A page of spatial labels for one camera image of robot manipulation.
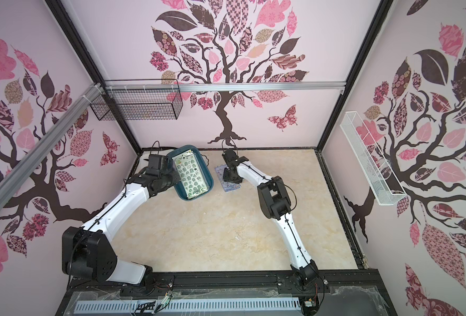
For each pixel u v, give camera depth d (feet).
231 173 2.69
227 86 3.13
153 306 2.37
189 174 2.87
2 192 1.69
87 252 1.36
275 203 2.08
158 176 2.11
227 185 3.39
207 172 2.83
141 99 5.33
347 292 2.38
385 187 2.11
